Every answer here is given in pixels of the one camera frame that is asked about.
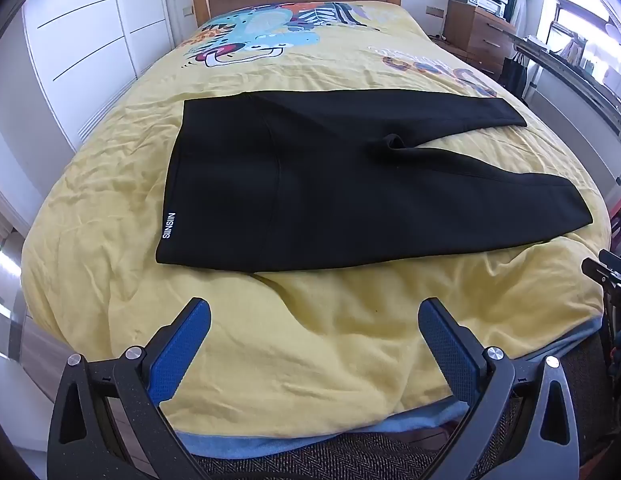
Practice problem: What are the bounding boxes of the yellow printed blanket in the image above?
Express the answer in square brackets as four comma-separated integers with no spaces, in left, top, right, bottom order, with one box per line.
[21,1,606,433]

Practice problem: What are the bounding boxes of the black bag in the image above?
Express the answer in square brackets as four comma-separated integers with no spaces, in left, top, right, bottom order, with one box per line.
[501,54,529,97]

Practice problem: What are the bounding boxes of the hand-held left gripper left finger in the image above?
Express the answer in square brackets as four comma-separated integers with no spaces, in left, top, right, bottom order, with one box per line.
[48,297,212,480]

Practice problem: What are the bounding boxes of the wooden dresser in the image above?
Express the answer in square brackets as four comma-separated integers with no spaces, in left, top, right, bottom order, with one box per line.
[443,0,517,79]

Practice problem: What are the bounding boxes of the black pants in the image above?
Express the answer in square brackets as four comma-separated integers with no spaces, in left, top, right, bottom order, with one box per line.
[155,89,593,274]

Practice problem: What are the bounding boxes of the dark herringbone upholstery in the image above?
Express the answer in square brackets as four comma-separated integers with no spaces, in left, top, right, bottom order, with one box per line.
[190,345,619,480]

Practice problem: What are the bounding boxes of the white wardrobe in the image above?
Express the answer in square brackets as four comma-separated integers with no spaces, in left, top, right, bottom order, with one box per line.
[22,0,189,147]

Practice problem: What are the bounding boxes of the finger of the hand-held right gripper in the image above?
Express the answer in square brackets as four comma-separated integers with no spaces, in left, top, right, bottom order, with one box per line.
[581,250,621,295]

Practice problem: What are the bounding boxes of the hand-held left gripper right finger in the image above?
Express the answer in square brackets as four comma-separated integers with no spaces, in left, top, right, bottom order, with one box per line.
[418,297,582,480]

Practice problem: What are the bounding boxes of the white desk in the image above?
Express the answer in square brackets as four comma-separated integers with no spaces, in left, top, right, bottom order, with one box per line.
[511,22,621,136]

